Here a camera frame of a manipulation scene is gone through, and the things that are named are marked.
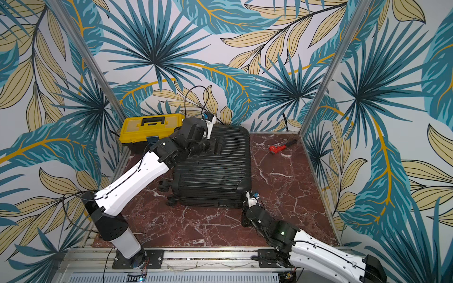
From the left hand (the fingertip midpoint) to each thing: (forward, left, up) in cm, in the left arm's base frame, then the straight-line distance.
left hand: (217, 142), depth 71 cm
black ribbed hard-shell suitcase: (-9, -1, -13) cm, 16 cm away
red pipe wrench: (+23, -34, -31) cm, 51 cm away
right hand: (-18, -11, -24) cm, 32 cm away
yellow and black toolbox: (+22, +45, -19) cm, 54 cm away
